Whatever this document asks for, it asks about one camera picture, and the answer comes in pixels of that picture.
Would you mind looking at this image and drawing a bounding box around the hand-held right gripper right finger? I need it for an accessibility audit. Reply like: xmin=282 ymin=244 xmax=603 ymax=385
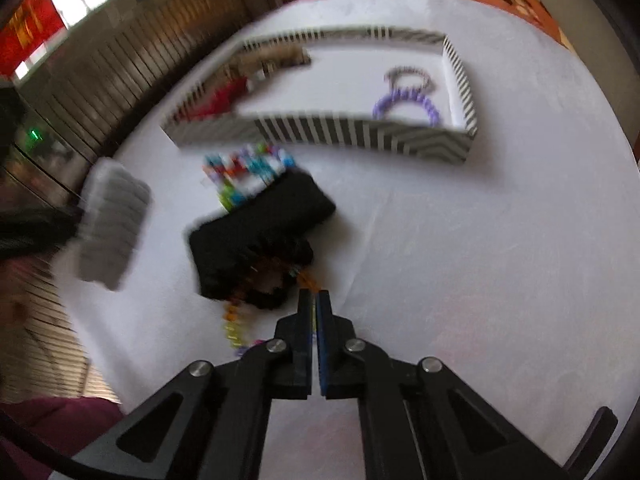
xmin=315 ymin=290 xmax=568 ymax=480

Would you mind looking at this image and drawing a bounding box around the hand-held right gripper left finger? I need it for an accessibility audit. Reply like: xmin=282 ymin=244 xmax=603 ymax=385
xmin=70 ymin=287 xmax=315 ymax=480

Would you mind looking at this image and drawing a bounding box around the colourful bead bracelet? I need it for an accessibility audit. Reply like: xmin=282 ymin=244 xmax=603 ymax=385
xmin=222 ymin=255 xmax=321 ymax=356

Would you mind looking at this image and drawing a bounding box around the red velvet bow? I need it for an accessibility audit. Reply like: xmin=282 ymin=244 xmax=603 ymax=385
xmin=187 ymin=76 xmax=251 ymax=122

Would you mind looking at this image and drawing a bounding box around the leopard print hair accessory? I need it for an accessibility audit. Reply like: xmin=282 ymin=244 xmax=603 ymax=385
xmin=239 ymin=42 xmax=312 ymax=73

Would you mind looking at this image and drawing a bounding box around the striped shallow cardboard box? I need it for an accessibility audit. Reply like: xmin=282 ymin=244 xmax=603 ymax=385
xmin=161 ymin=25 xmax=479 ymax=165

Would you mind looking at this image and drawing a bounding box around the purple bead bracelet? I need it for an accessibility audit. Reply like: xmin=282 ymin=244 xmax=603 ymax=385
xmin=372 ymin=86 xmax=446 ymax=127

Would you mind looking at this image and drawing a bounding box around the pearl and black bracelet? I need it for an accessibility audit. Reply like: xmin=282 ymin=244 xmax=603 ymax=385
xmin=384 ymin=64 xmax=437 ymax=96

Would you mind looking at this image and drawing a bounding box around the black scrunchie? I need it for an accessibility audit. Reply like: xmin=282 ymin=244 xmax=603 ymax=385
xmin=240 ymin=245 xmax=316 ymax=311

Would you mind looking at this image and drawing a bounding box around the black cloth pouch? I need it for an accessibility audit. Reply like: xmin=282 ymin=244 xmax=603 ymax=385
xmin=187 ymin=169 xmax=337 ymax=301

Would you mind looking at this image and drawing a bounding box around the white cloth cover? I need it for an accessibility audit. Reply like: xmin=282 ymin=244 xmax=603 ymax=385
xmin=50 ymin=0 xmax=640 ymax=480

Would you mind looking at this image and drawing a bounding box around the maroon garment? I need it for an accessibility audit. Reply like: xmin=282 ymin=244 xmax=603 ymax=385
xmin=0 ymin=395 xmax=126 ymax=480

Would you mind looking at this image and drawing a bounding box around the multicolour bead bracelet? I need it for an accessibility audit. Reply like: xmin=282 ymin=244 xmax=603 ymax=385
xmin=202 ymin=142 xmax=297 ymax=211

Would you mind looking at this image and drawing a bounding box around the red wall hanging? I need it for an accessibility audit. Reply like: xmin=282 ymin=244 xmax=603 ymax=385
xmin=0 ymin=0 xmax=68 ymax=78

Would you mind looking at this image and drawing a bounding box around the black cable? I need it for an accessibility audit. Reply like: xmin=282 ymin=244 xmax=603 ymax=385
xmin=0 ymin=407 xmax=101 ymax=480

